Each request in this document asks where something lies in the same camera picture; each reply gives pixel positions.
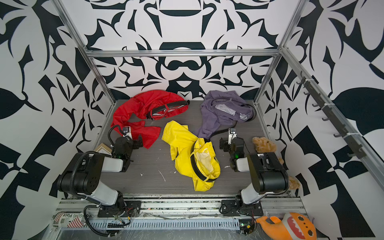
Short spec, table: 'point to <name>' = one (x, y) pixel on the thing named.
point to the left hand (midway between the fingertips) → (130, 133)
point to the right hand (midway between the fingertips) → (229, 135)
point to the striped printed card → (69, 219)
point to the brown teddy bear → (262, 145)
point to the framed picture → (103, 149)
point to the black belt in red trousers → (149, 113)
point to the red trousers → (140, 105)
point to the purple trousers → (221, 107)
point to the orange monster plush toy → (292, 226)
